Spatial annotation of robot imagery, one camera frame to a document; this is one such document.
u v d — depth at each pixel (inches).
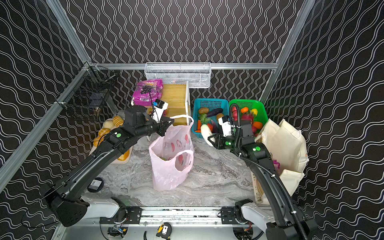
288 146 30.0
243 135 20.6
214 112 44.6
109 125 42.5
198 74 40.5
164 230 27.1
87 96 36.4
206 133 28.9
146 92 30.1
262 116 43.1
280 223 16.8
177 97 32.3
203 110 45.9
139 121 21.0
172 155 37.3
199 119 44.1
